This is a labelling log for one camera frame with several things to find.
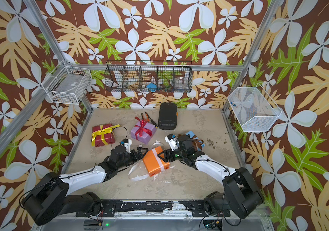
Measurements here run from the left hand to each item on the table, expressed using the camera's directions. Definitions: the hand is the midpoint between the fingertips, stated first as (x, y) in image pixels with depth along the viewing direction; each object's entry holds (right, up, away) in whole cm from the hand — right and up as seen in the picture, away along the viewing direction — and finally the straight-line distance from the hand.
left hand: (145, 150), depth 85 cm
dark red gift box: (-26, +6, +11) cm, 29 cm away
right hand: (+9, -2, -1) cm, 9 cm away
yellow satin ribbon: (-31, +10, +12) cm, 35 cm away
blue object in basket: (+3, +40, +8) cm, 41 cm away
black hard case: (+14, +20, +22) cm, 33 cm away
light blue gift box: (+30, +9, +12) cm, 33 cm away
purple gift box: (-3, +10, +11) cm, 16 cm away
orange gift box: (+5, -8, -1) cm, 10 cm away
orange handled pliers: (-1, +19, +28) cm, 34 cm away
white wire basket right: (+64, +25, -1) cm, 68 cm away
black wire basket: (-1, +49, +13) cm, 51 cm away
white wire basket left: (-47, +39, 0) cm, 61 cm away
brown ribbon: (+33, +4, +6) cm, 34 cm away
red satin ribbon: (-5, +13, +13) cm, 19 cm away
